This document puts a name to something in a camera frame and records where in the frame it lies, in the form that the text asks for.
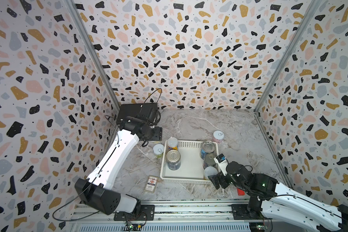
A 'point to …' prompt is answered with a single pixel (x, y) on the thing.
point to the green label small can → (158, 150)
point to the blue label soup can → (208, 147)
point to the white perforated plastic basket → (191, 170)
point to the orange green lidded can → (210, 171)
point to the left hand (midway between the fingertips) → (156, 135)
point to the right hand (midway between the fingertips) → (214, 173)
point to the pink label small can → (218, 136)
